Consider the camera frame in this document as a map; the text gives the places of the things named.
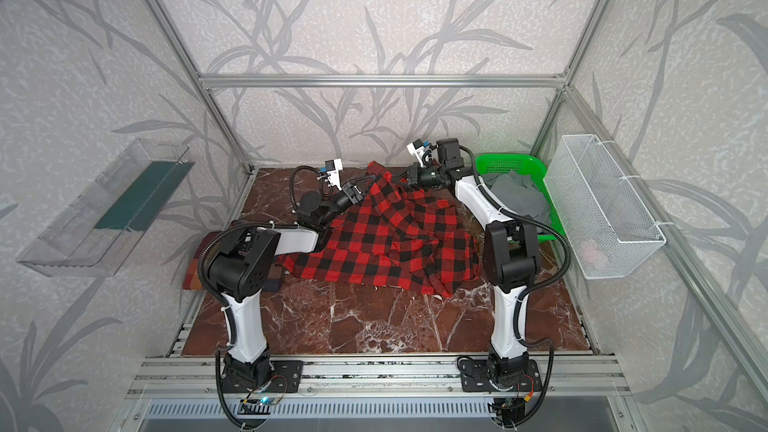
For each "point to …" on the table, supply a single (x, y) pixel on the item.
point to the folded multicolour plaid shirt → (191, 277)
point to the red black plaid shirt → (390, 239)
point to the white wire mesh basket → (606, 227)
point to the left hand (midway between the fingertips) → (379, 172)
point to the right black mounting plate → (474, 377)
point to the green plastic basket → (507, 163)
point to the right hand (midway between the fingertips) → (395, 172)
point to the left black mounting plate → (285, 376)
